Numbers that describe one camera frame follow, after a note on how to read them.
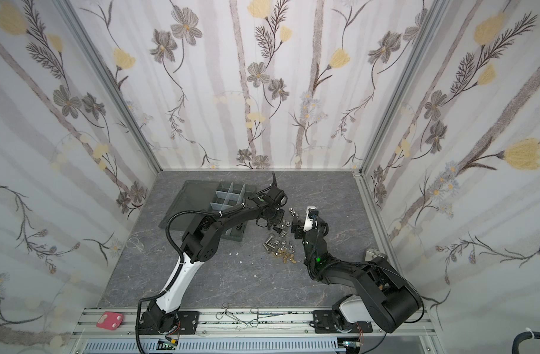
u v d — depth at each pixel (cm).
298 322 76
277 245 93
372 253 91
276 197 82
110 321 74
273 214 88
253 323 75
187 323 73
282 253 90
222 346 70
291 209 104
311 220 73
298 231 78
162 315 63
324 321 73
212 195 108
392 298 43
